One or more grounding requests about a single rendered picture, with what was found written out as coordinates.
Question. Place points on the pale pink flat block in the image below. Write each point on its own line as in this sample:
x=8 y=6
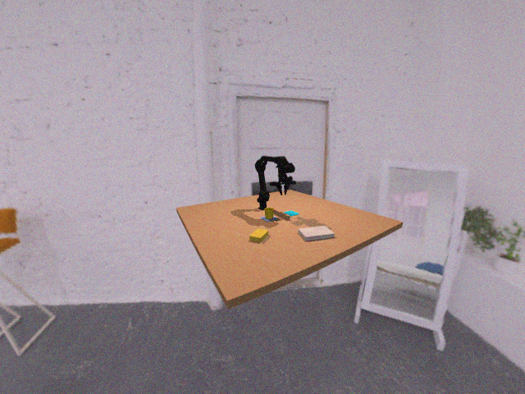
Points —
x=316 y=233

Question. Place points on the yellow rectangular block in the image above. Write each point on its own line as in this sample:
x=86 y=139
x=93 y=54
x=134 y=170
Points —
x=258 y=236

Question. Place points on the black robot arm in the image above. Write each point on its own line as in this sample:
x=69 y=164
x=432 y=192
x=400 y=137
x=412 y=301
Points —
x=283 y=167

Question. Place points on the olive yellow cup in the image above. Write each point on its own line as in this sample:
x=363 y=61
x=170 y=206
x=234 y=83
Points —
x=269 y=213

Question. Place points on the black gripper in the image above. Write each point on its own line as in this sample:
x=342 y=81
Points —
x=279 y=184

